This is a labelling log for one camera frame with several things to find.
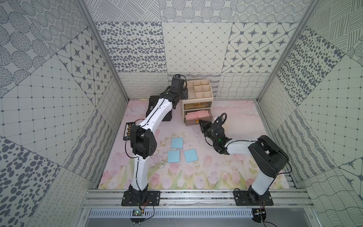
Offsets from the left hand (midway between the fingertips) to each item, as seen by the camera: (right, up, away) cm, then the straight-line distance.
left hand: (188, 91), depth 89 cm
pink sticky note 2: (+11, -14, +9) cm, 20 cm away
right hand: (+6, -19, +2) cm, 20 cm away
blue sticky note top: (-8, -35, +7) cm, 36 cm away
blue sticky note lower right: (+2, -42, +2) cm, 42 cm away
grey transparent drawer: (+5, -9, +3) cm, 11 cm away
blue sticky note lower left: (-10, -42, +2) cm, 43 cm away
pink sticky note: (+2, -16, +8) cm, 18 cm away
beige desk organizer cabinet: (+8, -3, +4) cm, 9 cm away
